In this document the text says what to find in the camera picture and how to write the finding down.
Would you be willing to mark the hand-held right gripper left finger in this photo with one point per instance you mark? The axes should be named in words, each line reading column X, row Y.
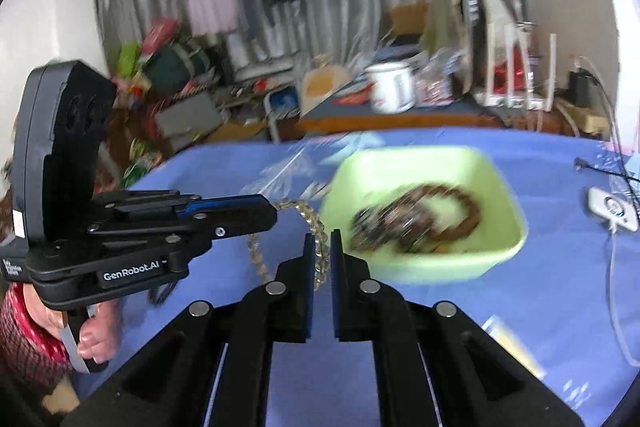
column 309, row 297

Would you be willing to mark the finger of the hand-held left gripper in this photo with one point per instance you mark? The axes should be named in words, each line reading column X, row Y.
column 240, row 219
column 150, row 198

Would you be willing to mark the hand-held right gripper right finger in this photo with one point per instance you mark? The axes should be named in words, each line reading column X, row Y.
column 336, row 297

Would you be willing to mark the light green plastic basin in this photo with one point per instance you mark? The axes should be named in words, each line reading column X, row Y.
column 480, row 257

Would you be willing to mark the person's left forearm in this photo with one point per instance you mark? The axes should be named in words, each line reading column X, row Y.
column 25, row 332

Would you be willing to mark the person's left hand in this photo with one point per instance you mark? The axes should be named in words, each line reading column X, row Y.
column 102, row 332

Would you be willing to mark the green duffel bag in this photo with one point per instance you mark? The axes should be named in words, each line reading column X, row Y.
column 175, row 62

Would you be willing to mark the yellow patterned bag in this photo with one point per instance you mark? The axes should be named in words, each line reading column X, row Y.
column 325, row 89

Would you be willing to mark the red booklet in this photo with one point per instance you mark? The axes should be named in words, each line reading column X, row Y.
column 352, row 98

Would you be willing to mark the wooden side table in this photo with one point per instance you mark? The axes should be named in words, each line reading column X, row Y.
column 400, row 123

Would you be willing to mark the white enamel mug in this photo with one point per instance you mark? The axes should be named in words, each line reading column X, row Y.
column 392, row 87

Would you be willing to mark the blue tree-print tablecloth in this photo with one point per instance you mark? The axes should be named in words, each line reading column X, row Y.
column 550, row 287

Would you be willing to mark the clear plastic bag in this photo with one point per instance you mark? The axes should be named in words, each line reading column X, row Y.
column 440, row 77

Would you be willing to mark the cardboard box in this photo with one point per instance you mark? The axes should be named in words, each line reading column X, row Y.
column 410, row 19

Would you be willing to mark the white charger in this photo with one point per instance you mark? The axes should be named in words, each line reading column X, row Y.
column 612, row 207

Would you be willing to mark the white router with antennas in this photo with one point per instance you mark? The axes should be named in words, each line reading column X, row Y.
column 512, row 57

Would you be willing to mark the black power adapter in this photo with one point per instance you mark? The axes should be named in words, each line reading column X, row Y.
column 582, row 87

